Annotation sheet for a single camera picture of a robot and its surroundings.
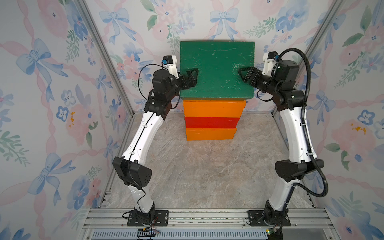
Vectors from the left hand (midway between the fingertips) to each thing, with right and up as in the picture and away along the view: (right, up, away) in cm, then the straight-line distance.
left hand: (193, 70), depth 66 cm
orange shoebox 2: (+6, -30, +34) cm, 45 cm away
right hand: (+23, 0, +1) cm, 23 cm away
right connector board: (+39, -78, +6) cm, 87 cm away
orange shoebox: (+10, -15, +14) cm, 23 cm away
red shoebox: (+11, -22, +25) cm, 35 cm away
